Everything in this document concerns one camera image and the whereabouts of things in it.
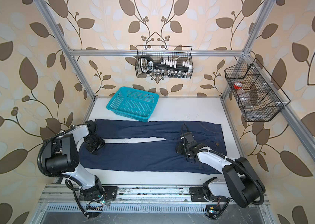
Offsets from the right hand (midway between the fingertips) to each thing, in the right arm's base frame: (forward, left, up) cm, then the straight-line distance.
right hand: (179, 150), depth 89 cm
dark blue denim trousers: (-1, +18, -3) cm, 18 cm away
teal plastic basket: (+44, +34, -1) cm, 56 cm away
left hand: (+3, +51, 0) cm, 51 cm away
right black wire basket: (+13, -42, +33) cm, 55 cm away
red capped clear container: (+25, -34, +33) cm, 53 cm away
